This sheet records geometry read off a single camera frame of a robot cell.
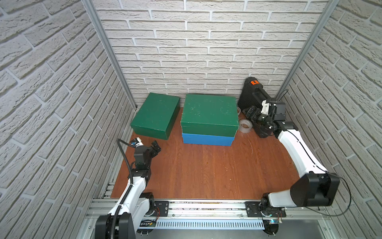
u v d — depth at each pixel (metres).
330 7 0.69
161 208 0.73
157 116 0.98
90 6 0.70
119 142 0.60
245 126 1.08
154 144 0.77
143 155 0.62
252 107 0.72
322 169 0.42
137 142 0.73
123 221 0.40
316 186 0.41
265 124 0.62
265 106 0.73
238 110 0.88
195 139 0.90
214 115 0.85
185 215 0.73
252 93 0.97
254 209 0.74
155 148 0.78
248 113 0.73
